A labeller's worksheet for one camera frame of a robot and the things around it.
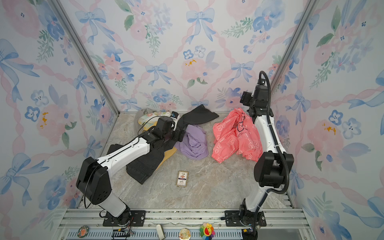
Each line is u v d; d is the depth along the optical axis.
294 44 0.80
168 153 0.95
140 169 0.88
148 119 0.69
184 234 0.70
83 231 0.70
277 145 0.49
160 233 0.68
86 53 0.86
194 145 0.94
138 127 1.09
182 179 0.86
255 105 0.65
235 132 1.02
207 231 0.69
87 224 0.72
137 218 0.73
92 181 0.44
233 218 0.73
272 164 0.47
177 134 0.76
